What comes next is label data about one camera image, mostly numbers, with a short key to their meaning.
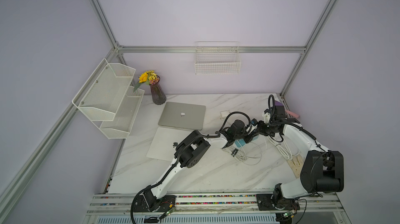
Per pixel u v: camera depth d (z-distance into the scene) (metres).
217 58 0.95
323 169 0.44
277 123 0.65
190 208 0.73
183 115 1.07
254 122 0.80
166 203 0.73
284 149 0.89
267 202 0.73
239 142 0.89
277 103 1.16
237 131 0.78
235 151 0.88
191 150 0.59
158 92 1.09
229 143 0.77
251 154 0.91
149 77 0.98
